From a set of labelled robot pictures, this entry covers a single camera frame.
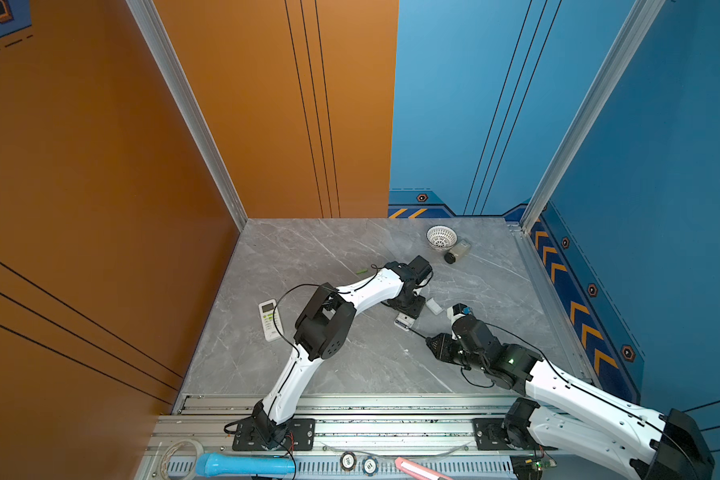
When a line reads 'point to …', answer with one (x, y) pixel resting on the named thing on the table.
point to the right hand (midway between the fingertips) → (425, 346)
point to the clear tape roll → (170, 448)
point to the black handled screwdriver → (428, 340)
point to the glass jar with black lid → (459, 252)
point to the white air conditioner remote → (403, 321)
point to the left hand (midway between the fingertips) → (414, 309)
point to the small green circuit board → (530, 466)
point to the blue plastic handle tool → (215, 464)
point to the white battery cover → (434, 306)
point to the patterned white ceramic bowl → (441, 237)
